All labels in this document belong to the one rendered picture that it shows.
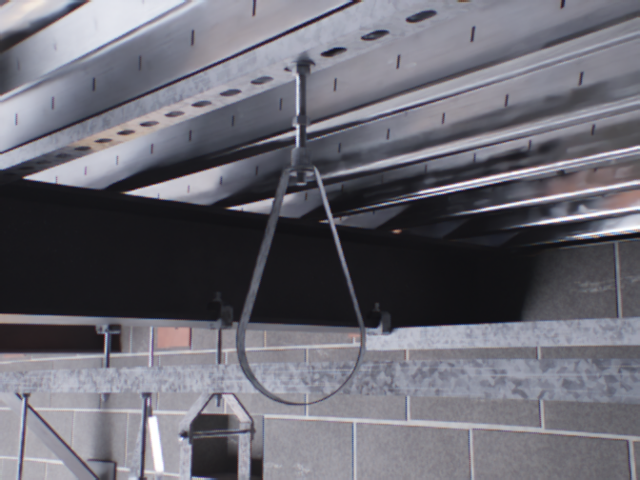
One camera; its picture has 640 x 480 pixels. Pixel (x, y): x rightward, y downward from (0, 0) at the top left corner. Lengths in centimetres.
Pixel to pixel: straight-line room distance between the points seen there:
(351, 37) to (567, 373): 41
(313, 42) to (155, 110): 26
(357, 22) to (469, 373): 44
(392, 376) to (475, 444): 118
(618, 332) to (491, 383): 57
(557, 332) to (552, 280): 53
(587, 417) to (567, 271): 31
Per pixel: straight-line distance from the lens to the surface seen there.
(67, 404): 398
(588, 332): 160
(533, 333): 166
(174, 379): 151
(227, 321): 162
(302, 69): 84
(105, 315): 152
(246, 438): 167
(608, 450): 209
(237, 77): 89
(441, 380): 107
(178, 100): 97
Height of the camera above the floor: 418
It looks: 8 degrees up
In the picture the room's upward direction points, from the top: straight up
